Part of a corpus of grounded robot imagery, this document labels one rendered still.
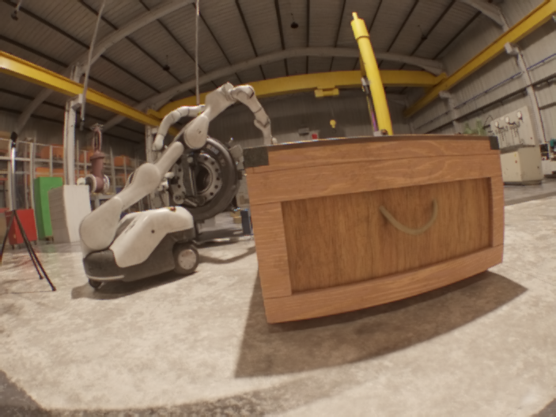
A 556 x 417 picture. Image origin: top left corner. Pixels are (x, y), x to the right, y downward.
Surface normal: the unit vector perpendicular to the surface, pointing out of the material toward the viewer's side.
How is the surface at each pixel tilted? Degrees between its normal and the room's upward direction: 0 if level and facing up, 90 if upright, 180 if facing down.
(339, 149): 90
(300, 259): 90
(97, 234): 90
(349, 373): 0
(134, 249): 90
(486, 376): 0
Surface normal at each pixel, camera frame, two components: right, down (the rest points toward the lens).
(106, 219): 0.74, -0.05
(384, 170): 0.01, 0.06
